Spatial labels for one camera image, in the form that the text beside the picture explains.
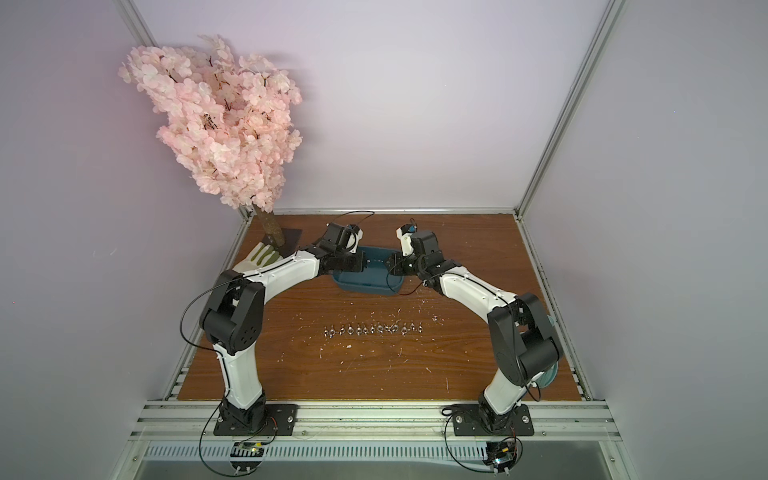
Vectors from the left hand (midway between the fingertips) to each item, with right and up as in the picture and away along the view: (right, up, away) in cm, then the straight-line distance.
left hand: (372, 260), depth 95 cm
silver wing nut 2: (-6, -21, -7) cm, 23 cm away
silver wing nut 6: (+3, -20, -7) cm, 22 cm away
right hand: (+6, +2, -7) cm, 9 cm away
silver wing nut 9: (+10, -20, -7) cm, 24 cm away
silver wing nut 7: (+5, -20, -7) cm, 22 cm away
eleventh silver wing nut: (-13, -21, -7) cm, 26 cm away
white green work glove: (-43, 0, +11) cm, 44 cm away
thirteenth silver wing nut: (+15, -20, -6) cm, 26 cm away
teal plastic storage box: (+1, -7, +6) cm, 9 cm away
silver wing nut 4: (-2, -21, -7) cm, 22 cm away
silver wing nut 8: (+7, -20, -7) cm, 22 cm away
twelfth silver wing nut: (+13, -20, -7) cm, 24 cm away
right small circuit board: (+33, -45, -25) cm, 61 cm away
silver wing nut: (-9, -21, -7) cm, 23 cm away
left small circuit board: (-29, -46, -23) cm, 59 cm away
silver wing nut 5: (+1, -20, -7) cm, 22 cm away
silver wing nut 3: (-4, -21, -7) cm, 22 cm away
